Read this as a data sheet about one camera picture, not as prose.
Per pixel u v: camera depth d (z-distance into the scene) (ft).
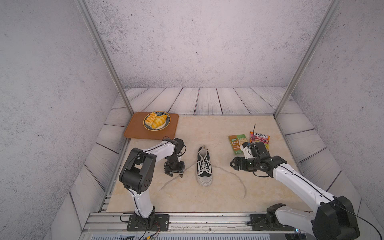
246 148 2.51
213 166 3.05
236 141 3.36
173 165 2.59
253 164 2.25
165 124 3.73
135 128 3.65
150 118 3.69
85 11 2.34
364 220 1.19
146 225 2.10
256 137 3.42
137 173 1.61
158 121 3.65
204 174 2.85
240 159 2.43
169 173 2.73
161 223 2.39
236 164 2.43
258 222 2.25
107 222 2.57
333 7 2.30
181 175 2.86
